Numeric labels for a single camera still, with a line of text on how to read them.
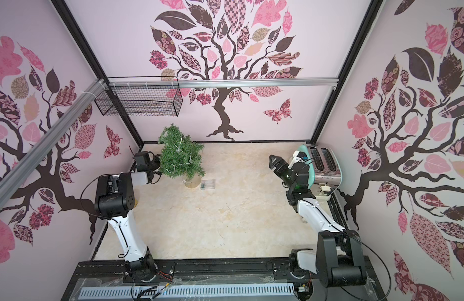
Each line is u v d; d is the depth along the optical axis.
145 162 0.82
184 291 0.70
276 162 0.75
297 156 0.76
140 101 1.22
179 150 0.76
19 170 0.54
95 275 0.74
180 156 0.78
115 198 0.55
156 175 0.94
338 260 0.41
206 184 1.01
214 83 0.93
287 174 0.73
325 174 1.01
